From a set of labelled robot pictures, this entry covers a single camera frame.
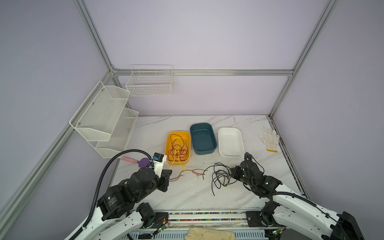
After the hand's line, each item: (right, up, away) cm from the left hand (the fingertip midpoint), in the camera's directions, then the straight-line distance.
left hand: (170, 173), depth 65 cm
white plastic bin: (+37, +11, +39) cm, 55 cm away
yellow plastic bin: (+4, +15, +39) cm, 42 cm away
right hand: (+30, -3, +16) cm, 34 cm away
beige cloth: (+17, -30, +5) cm, 35 cm away
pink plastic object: (-32, 0, +30) cm, 44 cm away
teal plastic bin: (+17, +13, +39) cm, 44 cm away
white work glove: (+66, +12, +41) cm, 79 cm away
